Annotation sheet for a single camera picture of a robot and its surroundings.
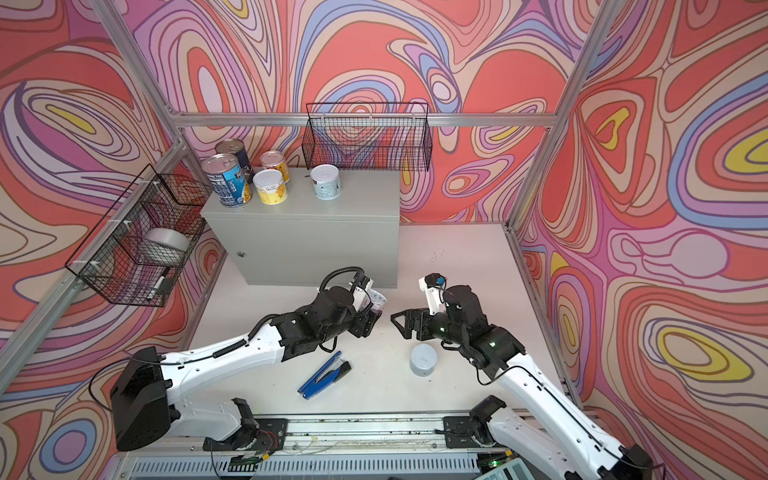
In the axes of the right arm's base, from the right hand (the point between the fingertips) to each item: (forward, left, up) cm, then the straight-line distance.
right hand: (408, 323), depth 73 cm
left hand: (+6, +8, -1) cm, 10 cm away
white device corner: (-29, -23, -15) cm, 40 cm away
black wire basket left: (+10, +68, +16) cm, 70 cm away
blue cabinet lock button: (+24, +49, 0) cm, 54 cm away
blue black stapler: (-6, +22, -17) cm, 28 cm away
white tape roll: (+15, +58, +15) cm, 62 cm away
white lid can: (-5, -4, -13) cm, 15 cm away
